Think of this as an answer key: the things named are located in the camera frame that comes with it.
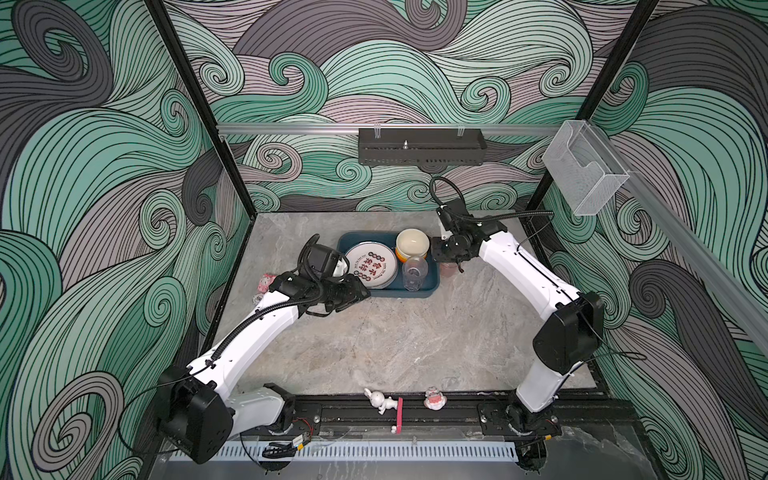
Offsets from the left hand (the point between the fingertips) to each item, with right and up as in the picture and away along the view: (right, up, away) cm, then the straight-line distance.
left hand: (367, 293), depth 77 cm
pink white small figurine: (+17, -26, -3) cm, 31 cm away
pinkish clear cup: (+27, +4, +25) cm, 37 cm away
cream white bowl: (+15, +13, +24) cm, 31 cm away
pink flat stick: (+8, -29, -8) cm, 32 cm away
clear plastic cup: (+15, +1, +20) cm, 25 cm away
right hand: (+21, +10, +9) cm, 25 cm away
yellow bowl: (+11, +8, +19) cm, 24 cm away
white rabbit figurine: (+3, -26, -3) cm, 27 cm away
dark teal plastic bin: (+20, -1, +19) cm, 28 cm away
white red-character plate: (+2, +5, +24) cm, 25 cm away
